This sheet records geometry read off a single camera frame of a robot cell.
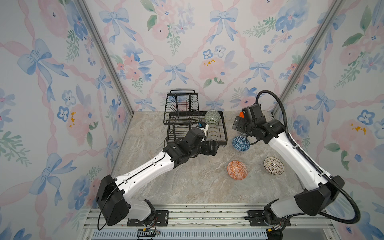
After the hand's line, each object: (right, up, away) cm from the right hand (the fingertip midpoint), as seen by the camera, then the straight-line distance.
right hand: (242, 123), depth 78 cm
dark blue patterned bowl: (+6, -13, +23) cm, 27 cm away
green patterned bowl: (-11, +6, +36) cm, 38 cm away
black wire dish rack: (-33, +6, +17) cm, 38 cm away
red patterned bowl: (0, -27, +10) cm, 29 cm away
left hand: (-15, -9, -4) cm, 19 cm away
